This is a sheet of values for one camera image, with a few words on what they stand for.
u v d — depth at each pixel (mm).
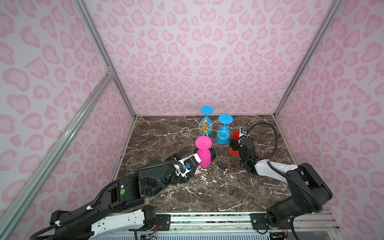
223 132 825
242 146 703
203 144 678
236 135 823
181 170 422
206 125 747
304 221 747
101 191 421
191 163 425
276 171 503
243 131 769
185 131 1114
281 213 579
